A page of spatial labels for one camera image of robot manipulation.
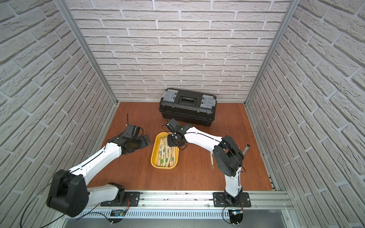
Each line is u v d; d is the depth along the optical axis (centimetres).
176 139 64
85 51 87
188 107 94
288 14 72
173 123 70
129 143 66
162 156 87
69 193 40
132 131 67
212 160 87
